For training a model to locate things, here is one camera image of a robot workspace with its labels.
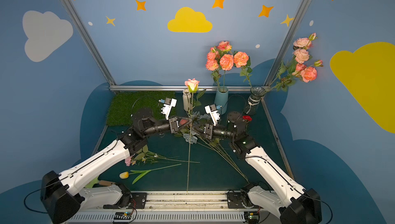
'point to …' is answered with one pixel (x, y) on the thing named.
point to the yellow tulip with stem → (125, 174)
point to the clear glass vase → (256, 92)
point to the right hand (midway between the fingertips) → (195, 127)
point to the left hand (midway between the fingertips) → (192, 118)
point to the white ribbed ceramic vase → (186, 95)
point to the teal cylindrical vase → (221, 99)
